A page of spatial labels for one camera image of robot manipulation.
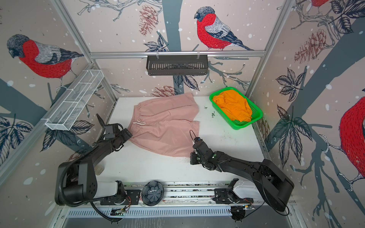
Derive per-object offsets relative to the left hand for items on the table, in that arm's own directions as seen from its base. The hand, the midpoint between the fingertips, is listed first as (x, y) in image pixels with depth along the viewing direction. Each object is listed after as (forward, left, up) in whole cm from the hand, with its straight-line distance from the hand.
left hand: (125, 134), depth 91 cm
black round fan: (-33, -22, -6) cm, 40 cm away
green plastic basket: (+17, -93, 0) cm, 94 cm away
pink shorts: (+12, -27, -5) cm, 29 cm away
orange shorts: (+27, -79, -1) cm, 83 cm away
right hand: (-15, -42, -4) cm, 45 cm away
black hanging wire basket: (+46, -36, +22) cm, 62 cm away
